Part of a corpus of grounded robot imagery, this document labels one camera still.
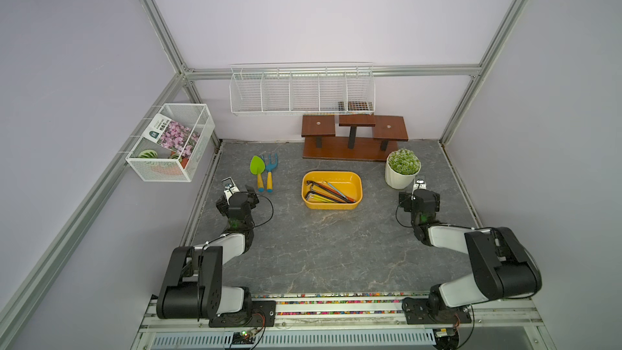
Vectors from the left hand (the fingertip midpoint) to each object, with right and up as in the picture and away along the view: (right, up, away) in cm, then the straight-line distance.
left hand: (237, 191), depth 89 cm
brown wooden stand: (+53, +21, +16) cm, 59 cm away
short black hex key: (+28, -2, +12) cm, 30 cm away
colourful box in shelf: (+45, +34, +10) cm, 58 cm away
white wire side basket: (-15, +9, -17) cm, 24 cm away
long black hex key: (+36, -1, +11) cm, 37 cm away
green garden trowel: (+2, +9, +23) cm, 25 cm away
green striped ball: (-20, +13, -18) cm, 30 cm away
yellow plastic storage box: (+43, +2, +15) cm, 46 cm away
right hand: (+69, 0, +5) cm, 69 cm away
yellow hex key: (+32, -4, +10) cm, 34 cm away
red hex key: (+40, -3, +10) cm, 42 cm away
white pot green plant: (+63, +9, +5) cm, 64 cm away
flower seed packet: (-15, +19, -14) cm, 28 cm away
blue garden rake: (+7, +8, +23) cm, 25 cm away
